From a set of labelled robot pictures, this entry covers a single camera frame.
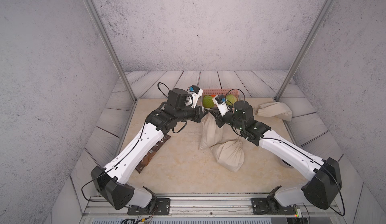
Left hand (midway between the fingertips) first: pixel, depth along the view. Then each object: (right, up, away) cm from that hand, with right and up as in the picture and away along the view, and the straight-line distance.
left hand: (210, 111), depth 67 cm
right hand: (+2, +1, +7) cm, 7 cm away
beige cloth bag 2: (+12, -23, +14) cm, 30 cm away
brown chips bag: (-34, -26, +23) cm, 49 cm away
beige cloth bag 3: (+47, +1, +35) cm, 59 cm away
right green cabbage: (+20, +9, +43) cm, 48 cm away
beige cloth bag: (+2, -13, +15) cm, 20 cm away
